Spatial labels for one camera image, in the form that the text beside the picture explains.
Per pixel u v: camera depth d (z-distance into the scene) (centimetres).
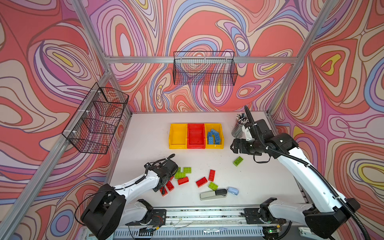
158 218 72
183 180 84
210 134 105
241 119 93
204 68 96
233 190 80
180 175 86
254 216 75
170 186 82
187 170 88
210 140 99
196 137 104
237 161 91
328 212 39
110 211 41
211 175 86
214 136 104
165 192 81
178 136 109
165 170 68
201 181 84
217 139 98
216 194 77
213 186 82
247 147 63
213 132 105
